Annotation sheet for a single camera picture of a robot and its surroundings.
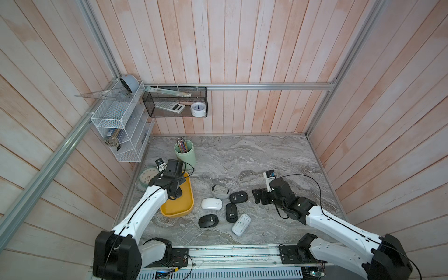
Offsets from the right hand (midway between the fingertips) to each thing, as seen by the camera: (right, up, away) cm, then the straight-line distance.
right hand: (259, 188), depth 84 cm
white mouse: (-24, -9, +3) cm, 26 cm away
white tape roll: (-32, +42, +11) cm, 53 cm away
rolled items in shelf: (-67, +25, -8) cm, 72 cm away
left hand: (-43, +4, 0) cm, 43 cm away
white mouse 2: (-10, -16, -4) cm, 19 cm away
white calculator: (-44, +43, +14) cm, 64 cm away
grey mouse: (-19, -3, +6) cm, 21 cm away
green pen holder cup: (-38, +17, +8) cm, 42 cm away
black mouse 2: (-25, -15, -2) cm, 30 cm away
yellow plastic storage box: (-39, -10, +3) cm, 40 cm away
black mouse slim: (-14, -12, +1) cm, 18 cm away
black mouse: (-10, -6, +4) cm, 12 cm away
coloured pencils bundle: (-40, +22, +10) cm, 47 cm away
